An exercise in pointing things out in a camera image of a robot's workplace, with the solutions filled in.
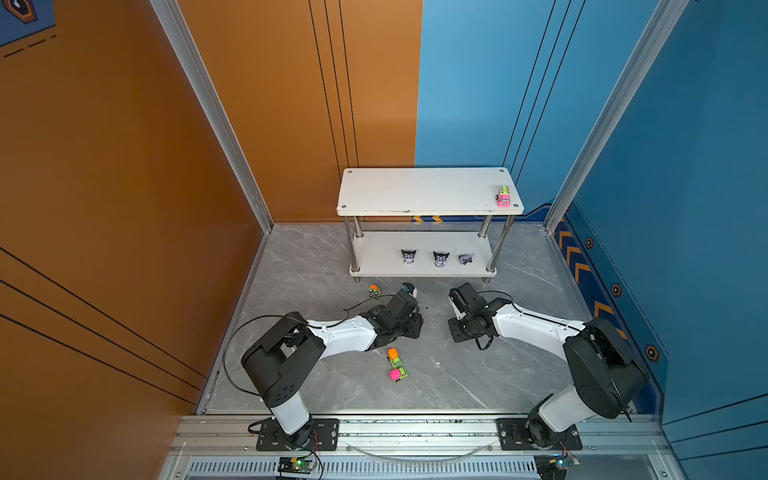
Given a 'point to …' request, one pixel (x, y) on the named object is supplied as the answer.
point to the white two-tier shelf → (431, 222)
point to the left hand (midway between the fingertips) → (420, 318)
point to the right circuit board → (554, 467)
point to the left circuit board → (295, 465)
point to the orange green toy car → (393, 356)
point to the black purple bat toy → (440, 259)
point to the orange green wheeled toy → (374, 291)
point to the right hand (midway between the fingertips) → (454, 331)
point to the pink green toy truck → (397, 374)
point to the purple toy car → (466, 259)
